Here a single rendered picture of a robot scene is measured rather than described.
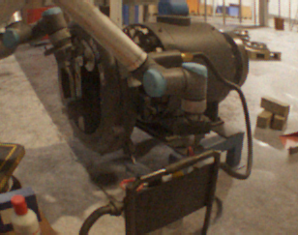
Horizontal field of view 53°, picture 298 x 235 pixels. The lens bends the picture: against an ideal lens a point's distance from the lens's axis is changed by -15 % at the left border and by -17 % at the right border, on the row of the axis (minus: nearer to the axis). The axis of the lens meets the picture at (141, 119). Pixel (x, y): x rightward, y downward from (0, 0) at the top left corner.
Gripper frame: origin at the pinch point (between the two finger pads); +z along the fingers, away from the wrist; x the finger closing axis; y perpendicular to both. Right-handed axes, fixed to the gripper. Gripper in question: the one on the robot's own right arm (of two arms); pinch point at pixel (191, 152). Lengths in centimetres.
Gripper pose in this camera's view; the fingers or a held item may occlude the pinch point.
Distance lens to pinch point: 131.3
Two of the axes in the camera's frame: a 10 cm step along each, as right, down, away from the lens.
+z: 0.0, 9.2, 3.8
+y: -1.0, -3.8, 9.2
